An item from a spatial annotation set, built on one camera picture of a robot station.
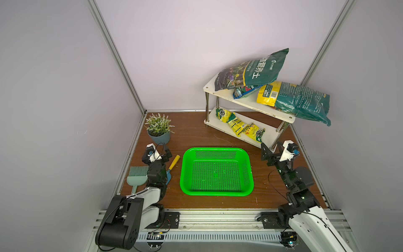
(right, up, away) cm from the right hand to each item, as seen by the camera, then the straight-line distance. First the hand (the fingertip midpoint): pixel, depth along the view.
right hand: (272, 141), depth 69 cm
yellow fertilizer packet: (-10, +6, +28) cm, 30 cm away
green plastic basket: (-24, -20, +20) cm, 37 cm away
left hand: (-56, -3, +13) cm, 58 cm away
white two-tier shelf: (-7, +20, +9) cm, 23 cm away
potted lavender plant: (-58, +6, +20) cm, 62 cm away
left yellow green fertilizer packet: (-18, +14, +36) cm, 42 cm away
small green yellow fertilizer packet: (+2, +2, +24) cm, 24 cm away
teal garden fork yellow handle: (-52, -20, +20) cm, 59 cm away
